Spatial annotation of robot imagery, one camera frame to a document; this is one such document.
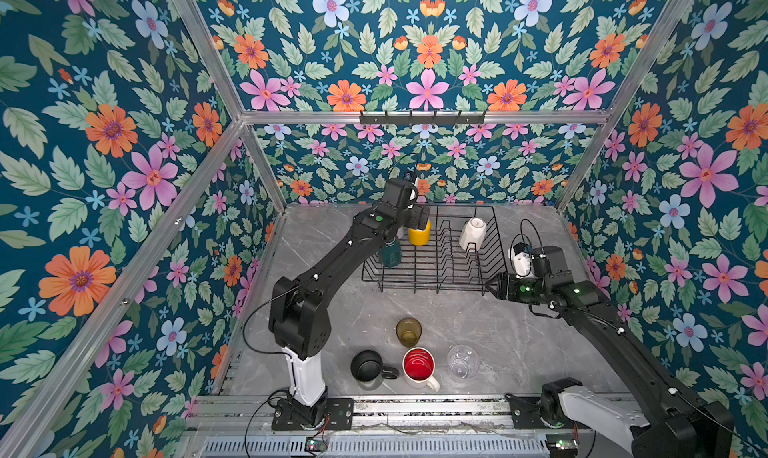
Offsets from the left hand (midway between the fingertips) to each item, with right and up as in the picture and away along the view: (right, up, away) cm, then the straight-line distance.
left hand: (418, 198), depth 83 cm
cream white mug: (+19, -10, +13) cm, 25 cm away
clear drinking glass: (+12, -46, -1) cm, 48 cm away
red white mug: (0, -46, -2) cm, 46 cm away
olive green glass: (-3, -38, +2) cm, 38 cm away
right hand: (+20, -23, -4) cm, 31 cm away
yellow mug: (+1, -11, +18) cm, 22 cm away
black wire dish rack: (+17, -17, +19) cm, 30 cm away
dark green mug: (-8, -16, +11) cm, 22 cm away
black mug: (-14, -46, -3) cm, 48 cm away
